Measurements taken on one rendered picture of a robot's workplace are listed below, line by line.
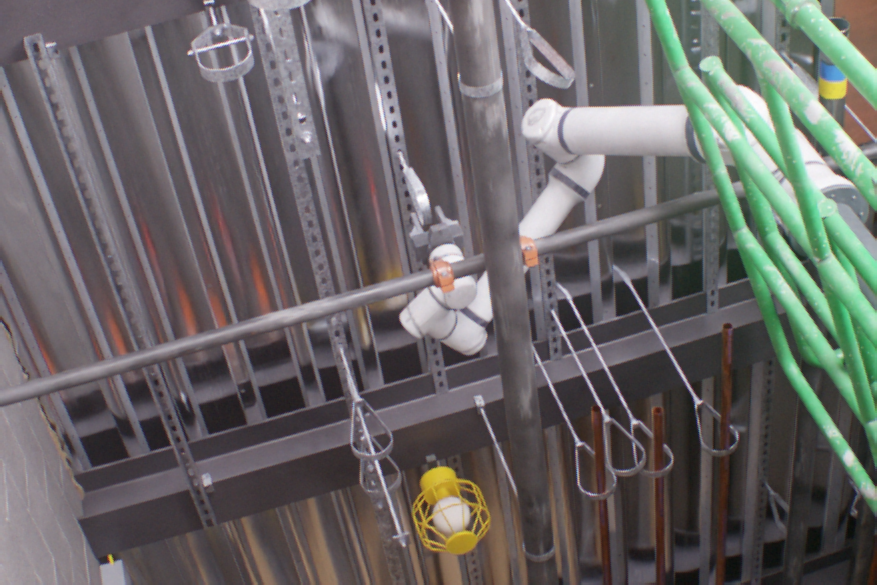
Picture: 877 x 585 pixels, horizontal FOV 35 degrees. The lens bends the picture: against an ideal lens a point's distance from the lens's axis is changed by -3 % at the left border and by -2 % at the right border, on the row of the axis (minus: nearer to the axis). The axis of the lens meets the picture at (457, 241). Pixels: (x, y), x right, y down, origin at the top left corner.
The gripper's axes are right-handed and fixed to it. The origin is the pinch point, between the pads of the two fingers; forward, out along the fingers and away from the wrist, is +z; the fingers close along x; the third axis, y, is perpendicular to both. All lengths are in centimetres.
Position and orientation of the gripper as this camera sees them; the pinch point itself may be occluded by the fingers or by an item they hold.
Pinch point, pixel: (427, 217)
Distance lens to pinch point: 380.9
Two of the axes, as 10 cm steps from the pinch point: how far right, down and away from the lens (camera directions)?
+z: -2.8, -6.1, 7.5
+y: 1.2, 7.5, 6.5
